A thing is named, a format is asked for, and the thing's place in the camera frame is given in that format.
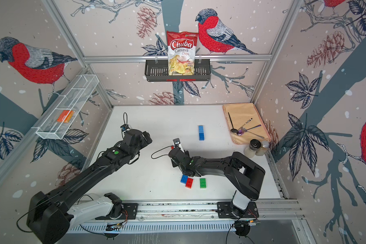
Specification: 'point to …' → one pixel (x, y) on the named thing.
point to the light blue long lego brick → (201, 132)
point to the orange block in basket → (65, 116)
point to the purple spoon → (242, 130)
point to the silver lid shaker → (261, 150)
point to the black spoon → (233, 130)
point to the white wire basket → (54, 125)
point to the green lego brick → (203, 183)
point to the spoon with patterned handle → (248, 121)
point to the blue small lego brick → (184, 179)
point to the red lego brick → (189, 183)
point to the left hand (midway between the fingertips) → (146, 134)
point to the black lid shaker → (254, 145)
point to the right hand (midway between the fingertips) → (175, 153)
